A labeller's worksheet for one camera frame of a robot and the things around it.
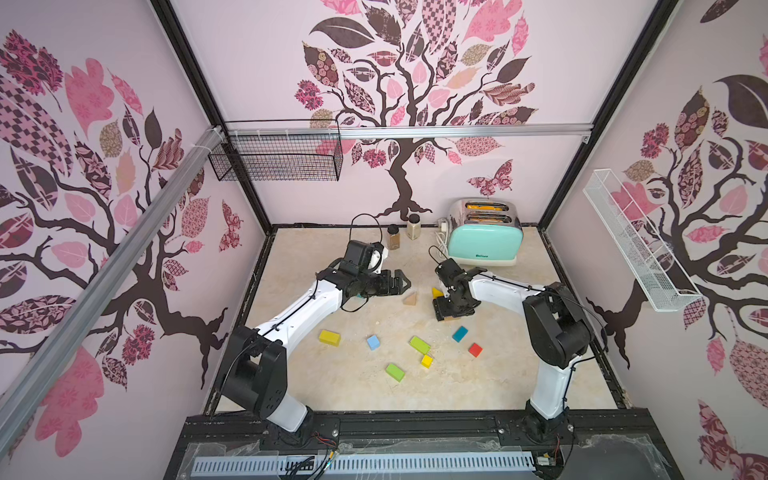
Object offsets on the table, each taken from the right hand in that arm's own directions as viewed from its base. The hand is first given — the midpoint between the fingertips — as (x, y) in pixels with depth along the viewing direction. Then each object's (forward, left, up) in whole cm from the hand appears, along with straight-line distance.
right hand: (448, 315), depth 94 cm
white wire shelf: (-8, -43, +31) cm, 54 cm away
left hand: (+1, +17, +15) cm, 23 cm away
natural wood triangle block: (+6, +11, +1) cm, 13 cm away
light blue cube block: (-9, +24, +2) cm, 26 cm away
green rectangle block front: (-17, +18, 0) cm, 25 cm away
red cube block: (-11, -7, -1) cm, 13 cm away
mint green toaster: (+25, -15, +12) cm, 32 cm away
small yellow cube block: (-15, +8, +1) cm, 17 cm away
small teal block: (-6, -3, -1) cm, 7 cm away
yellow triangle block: (+7, +3, +2) cm, 8 cm away
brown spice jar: (+30, +17, +5) cm, 35 cm away
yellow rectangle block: (-7, +38, 0) cm, 38 cm away
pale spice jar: (+34, +10, +7) cm, 36 cm away
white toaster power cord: (+28, -1, +7) cm, 29 cm away
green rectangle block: (-10, +10, 0) cm, 14 cm away
